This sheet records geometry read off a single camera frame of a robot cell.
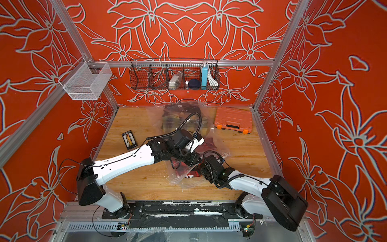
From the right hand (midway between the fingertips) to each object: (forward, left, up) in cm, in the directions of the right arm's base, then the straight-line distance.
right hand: (196, 169), depth 85 cm
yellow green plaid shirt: (+33, +17, +5) cm, 38 cm away
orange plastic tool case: (+36, -27, +4) cm, 45 cm away
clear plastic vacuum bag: (+38, +31, +1) cm, 49 cm away
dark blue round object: (+46, +1, +26) cm, 53 cm away
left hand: (-3, -3, +17) cm, 18 cm away
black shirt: (+47, +15, +3) cm, 49 cm away
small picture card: (+19, +45, +1) cm, 49 cm away
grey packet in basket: (+45, +13, +29) cm, 55 cm away
